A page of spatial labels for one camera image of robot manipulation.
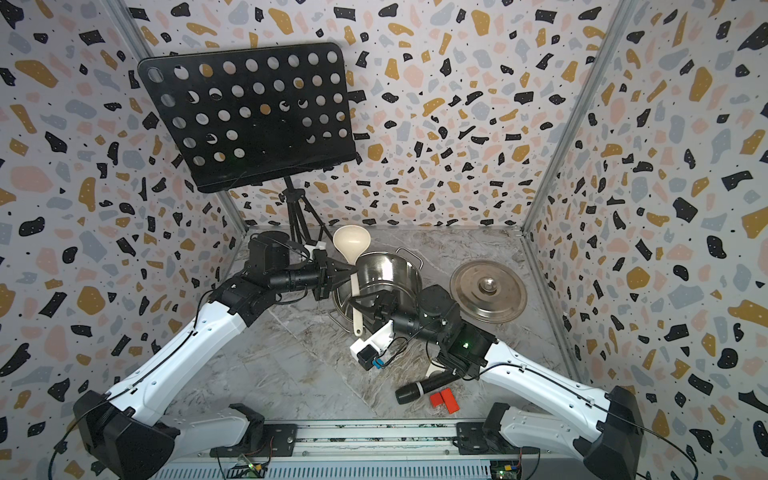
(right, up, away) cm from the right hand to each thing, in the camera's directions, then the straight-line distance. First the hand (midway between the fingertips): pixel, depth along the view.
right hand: (358, 295), depth 61 cm
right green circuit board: (+33, -43, +11) cm, 55 cm away
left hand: (0, +5, +5) cm, 7 cm away
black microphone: (+12, -28, +17) cm, 35 cm away
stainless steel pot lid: (+38, -5, +41) cm, 57 cm away
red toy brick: (+21, -30, +20) cm, 42 cm away
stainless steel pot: (+8, +3, +31) cm, 32 cm away
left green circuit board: (-28, -44, +11) cm, 53 cm away
